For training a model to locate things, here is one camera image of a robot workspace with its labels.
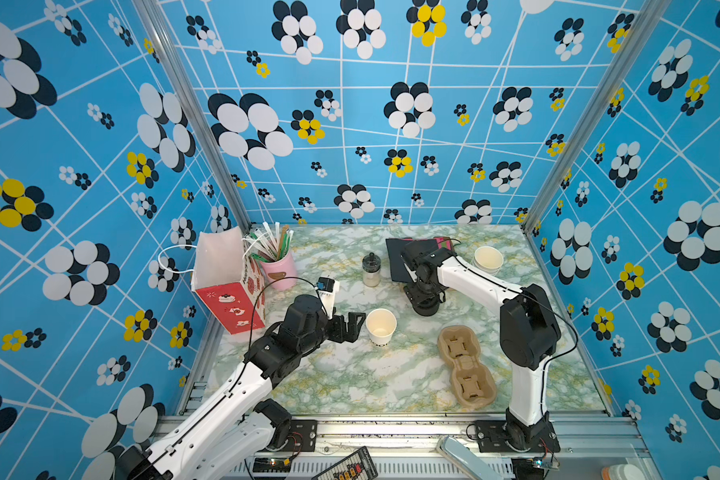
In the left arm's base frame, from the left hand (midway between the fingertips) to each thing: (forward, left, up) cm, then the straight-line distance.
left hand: (353, 312), depth 75 cm
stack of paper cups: (+22, -42, -6) cm, 48 cm away
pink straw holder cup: (+19, +24, -10) cm, 32 cm away
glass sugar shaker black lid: (+22, -5, -8) cm, 24 cm away
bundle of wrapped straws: (+25, +28, -3) cm, 38 cm away
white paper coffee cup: (+4, -8, -16) cm, 18 cm away
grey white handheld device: (-29, -26, -14) cm, 42 cm away
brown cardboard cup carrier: (-13, -32, -15) cm, 38 cm away
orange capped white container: (-32, -59, -11) cm, 68 cm away
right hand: (+14, -22, -12) cm, 29 cm away
